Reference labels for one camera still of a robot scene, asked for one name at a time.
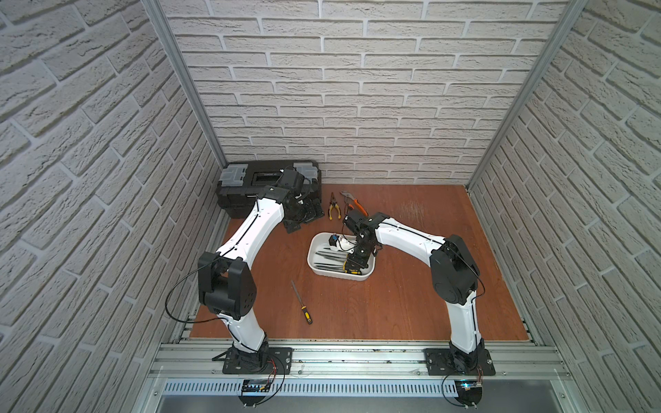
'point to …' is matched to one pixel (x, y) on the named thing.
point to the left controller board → (254, 385)
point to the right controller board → (469, 392)
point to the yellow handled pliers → (333, 203)
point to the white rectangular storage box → (324, 261)
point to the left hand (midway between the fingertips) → (318, 214)
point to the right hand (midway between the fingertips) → (357, 261)
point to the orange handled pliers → (349, 201)
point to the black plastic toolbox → (240, 182)
